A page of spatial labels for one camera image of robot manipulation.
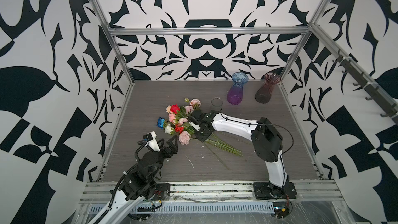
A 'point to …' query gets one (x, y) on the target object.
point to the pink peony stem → (217, 145)
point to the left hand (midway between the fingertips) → (171, 136)
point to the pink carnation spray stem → (214, 140)
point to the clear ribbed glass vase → (216, 103)
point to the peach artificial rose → (168, 109)
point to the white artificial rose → (168, 129)
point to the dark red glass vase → (264, 94)
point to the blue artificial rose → (160, 122)
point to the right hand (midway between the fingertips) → (201, 134)
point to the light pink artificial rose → (171, 117)
